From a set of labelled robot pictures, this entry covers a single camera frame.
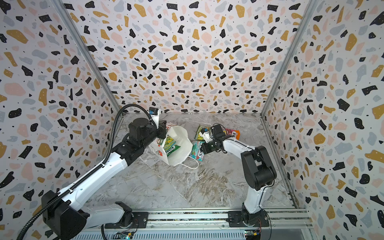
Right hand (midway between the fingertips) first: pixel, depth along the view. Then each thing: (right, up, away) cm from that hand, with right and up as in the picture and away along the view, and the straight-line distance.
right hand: (199, 146), depth 93 cm
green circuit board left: (-35, -39, -23) cm, 57 cm away
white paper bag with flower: (-11, -6, -2) cm, 12 cm away
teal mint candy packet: (-2, -4, 0) cm, 4 cm away
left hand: (-17, +16, -19) cm, 30 cm away
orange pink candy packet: (+26, +7, +14) cm, 31 cm away
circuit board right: (+26, -40, -21) cm, 52 cm away
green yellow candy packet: (-1, +5, +13) cm, 14 cm away
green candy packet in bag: (-18, 0, 0) cm, 18 cm away
